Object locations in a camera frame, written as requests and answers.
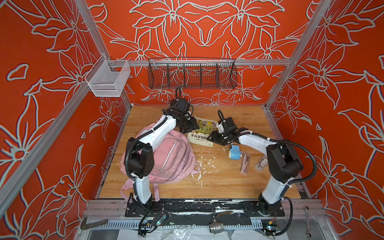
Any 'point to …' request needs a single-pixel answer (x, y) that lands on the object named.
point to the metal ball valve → (215, 226)
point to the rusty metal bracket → (83, 226)
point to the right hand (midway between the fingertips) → (208, 138)
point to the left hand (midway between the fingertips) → (197, 126)
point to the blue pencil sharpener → (235, 152)
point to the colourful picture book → (200, 136)
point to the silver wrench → (308, 234)
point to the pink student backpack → (174, 160)
